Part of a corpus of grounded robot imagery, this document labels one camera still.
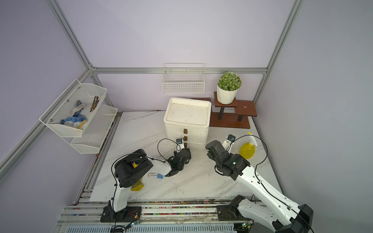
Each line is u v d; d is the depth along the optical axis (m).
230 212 0.66
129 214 0.72
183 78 0.96
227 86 0.84
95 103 0.82
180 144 0.83
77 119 0.72
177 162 0.74
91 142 0.90
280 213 0.39
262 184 0.44
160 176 0.86
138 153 0.56
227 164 0.50
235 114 1.10
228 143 0.65
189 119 0.84
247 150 0.95
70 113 0.73
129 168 0.53
